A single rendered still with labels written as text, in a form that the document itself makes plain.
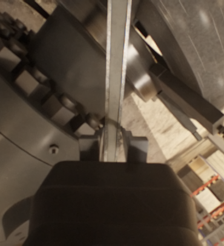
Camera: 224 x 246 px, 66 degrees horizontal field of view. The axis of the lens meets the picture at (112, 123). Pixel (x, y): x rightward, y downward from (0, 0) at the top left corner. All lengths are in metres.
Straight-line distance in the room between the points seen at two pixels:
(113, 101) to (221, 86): 0.24
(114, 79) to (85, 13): 0.27
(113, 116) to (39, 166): 0.29
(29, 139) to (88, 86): 0.19
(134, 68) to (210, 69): 0.17
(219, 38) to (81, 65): 0.29
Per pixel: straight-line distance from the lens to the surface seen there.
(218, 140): 7.90
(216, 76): 0.33
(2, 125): 0.40
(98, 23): 0.40
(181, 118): 0.64
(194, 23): 0.28
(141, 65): 0.42
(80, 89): 0.46
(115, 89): 0.16
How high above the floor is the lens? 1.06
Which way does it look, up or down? 29 degrees down
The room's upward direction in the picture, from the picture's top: 143 degrees clockwise
